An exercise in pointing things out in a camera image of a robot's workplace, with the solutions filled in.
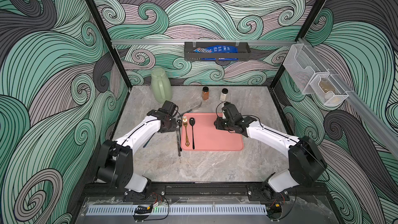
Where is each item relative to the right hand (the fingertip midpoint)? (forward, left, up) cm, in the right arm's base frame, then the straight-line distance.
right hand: (218, 122), depth 88 cm
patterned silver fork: (+2, +25, -10) cm, 27 cm away
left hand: (-1, +28, 0) cm, 28 cm away
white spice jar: (+24, -6, -2) cm, 25 cm away
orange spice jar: (+26, +7, -3) cm, 27 cm away
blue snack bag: (+37, -1, +25) cm, 45 cm away
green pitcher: (+20, +34, +11) cm, 41 cm away
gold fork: (+6, +20, -8) cm, 23 cm away
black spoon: (+6, +16, -8) cm, 19 cm away
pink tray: (0, +12, -13) cm, 17 cm away
